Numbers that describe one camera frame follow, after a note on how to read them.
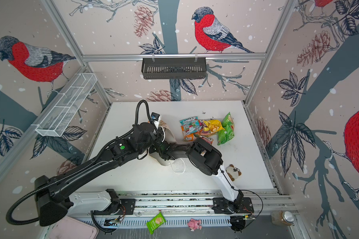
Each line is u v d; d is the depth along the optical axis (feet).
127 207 2.40
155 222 2.25
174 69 3.46
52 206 1.28
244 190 2.13
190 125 3.30
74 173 1.39
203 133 3.27
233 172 2.65
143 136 1.72
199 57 2.96
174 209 2.40
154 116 2.03
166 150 2.45
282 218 2.04
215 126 3.07
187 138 3.15
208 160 1.78
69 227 2.18
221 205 2.39
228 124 3.05
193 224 2.19
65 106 2.54
